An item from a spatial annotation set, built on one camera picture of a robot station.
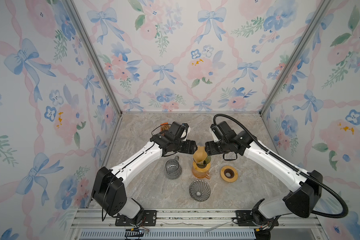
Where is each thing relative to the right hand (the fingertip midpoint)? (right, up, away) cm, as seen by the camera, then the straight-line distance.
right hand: (210, 147), depth 79 cm
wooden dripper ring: (+12, -20, +6) cm, 24 cm away
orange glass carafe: (-4, -18, +9) cm, 20 cm away
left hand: (-9, 0, 0) cm, 9 cm away
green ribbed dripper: (-2, -8, +2) cm, 9 cm away
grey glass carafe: (-20, -15, +11) cm, 27 cm away
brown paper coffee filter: (-5, -5, +3) cm, 7 cm away
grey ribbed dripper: (-6, -24, +1) cm, 24 cm away
